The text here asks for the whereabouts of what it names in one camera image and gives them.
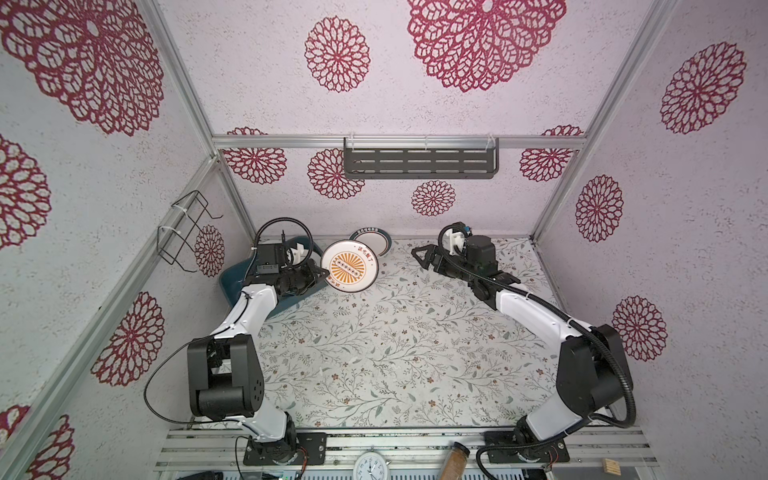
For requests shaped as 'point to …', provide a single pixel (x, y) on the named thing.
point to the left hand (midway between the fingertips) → (327, 276)
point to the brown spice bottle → (455, 462)
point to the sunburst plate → (352, 265)
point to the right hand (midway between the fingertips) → (422, 249)
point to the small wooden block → (611, 466)
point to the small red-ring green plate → (376, 237)
